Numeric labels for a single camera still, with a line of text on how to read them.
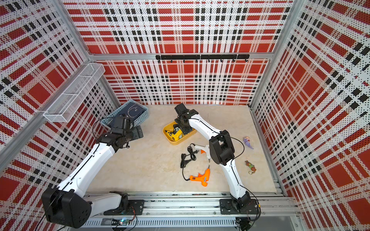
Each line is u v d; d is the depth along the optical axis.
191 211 0.73
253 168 0.86
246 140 0.97
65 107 0.70
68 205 0.38
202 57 0.88
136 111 1.08
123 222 0.69
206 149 0.93
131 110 1.08
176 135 0.96
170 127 1.04
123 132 0.61
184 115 0.71
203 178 0.82
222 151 0.57
